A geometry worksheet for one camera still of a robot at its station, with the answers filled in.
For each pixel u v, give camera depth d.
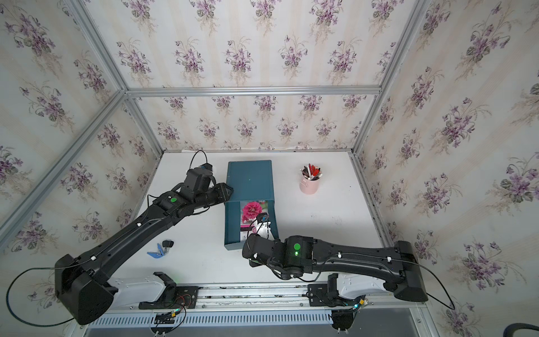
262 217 0.61
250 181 0.81
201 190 0.59
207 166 0.70
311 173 0.98
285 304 0.73
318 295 0.73
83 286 0.37
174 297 0.69
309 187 0.98
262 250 0.47
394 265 0.41
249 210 0.78
